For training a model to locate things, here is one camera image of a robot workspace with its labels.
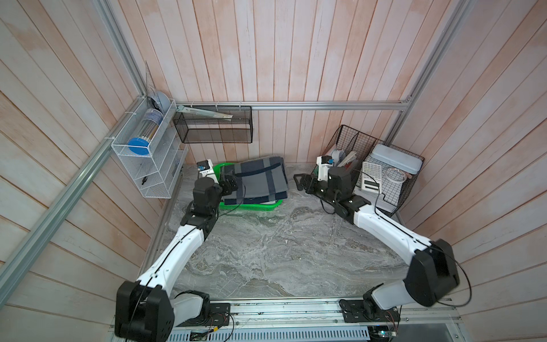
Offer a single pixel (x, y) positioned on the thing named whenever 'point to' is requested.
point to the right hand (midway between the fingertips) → (305, 177)
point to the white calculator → (371, 178)
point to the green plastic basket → (263, 206)
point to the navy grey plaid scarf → (259, 179)
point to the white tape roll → (396, 175)
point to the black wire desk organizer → (385, 174)
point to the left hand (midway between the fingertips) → (224, 178)
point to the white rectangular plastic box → (397, 158)
